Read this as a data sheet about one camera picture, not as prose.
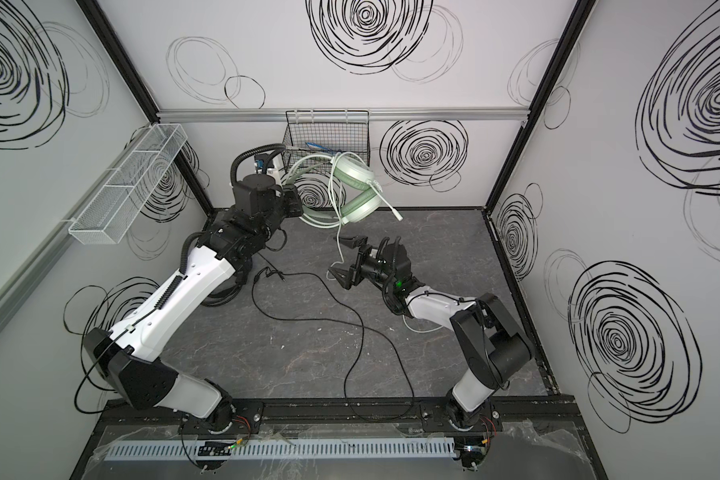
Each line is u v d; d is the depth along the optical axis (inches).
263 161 23.1
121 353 15.6
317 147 35.5
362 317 35.9
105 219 28.3
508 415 29.6
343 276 31.0
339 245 29.7
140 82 33.2
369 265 29.0
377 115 35.4
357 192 26.1
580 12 28.1
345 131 37.8
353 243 28.5
